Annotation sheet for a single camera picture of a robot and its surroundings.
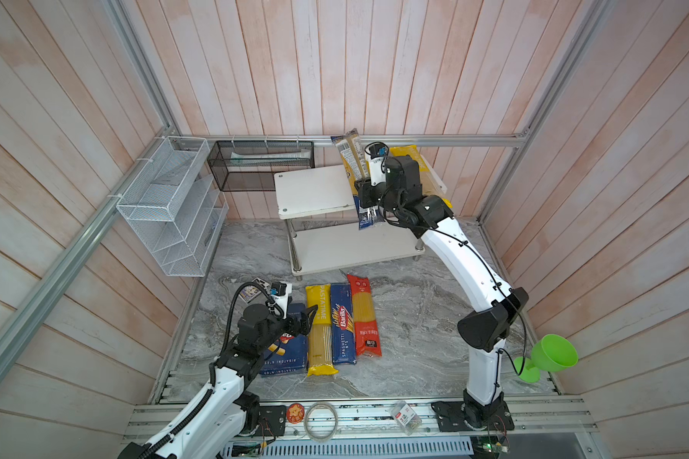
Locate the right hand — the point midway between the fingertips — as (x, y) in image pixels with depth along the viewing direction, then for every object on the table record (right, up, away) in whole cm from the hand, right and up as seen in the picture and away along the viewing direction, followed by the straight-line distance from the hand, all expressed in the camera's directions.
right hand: (357, 181), depth 75 cm
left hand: (-15, -35, +6) cm, 39 cm away
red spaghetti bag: (+4, -45, +10) cm, 47 cm away
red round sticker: (-16, -62, -1) cm, 64 cm away
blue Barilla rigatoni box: (-19, -48, +4) cm, 52 cm away
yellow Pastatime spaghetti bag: (-11, -45, +10) cm, 48 cm away
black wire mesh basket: (-38, +13, +29) cm, 49 cm away
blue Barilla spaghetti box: (-4, -44, +11) cm, 46 cm away
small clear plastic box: (+12, -62, -2) cm, 63 cm away
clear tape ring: (-6, -65, -4) cm, 65 cm away
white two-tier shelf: (-13, -1, +11) cm, 17 cm away
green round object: (+48, -45, -5) cm, 66 cm away
